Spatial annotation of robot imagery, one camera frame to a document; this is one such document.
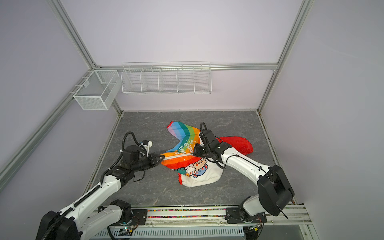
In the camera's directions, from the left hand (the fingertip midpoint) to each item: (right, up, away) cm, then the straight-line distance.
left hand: (164, 158), depth 80 cm
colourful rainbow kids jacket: (+17, -7, +6) cm, 19 cm away
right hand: (+16, +3, +3) cm, 17 cm away
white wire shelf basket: (-3, +50, +19) cm, 53 cm away
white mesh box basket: (-48, +39, +15) cm, 64 cm away
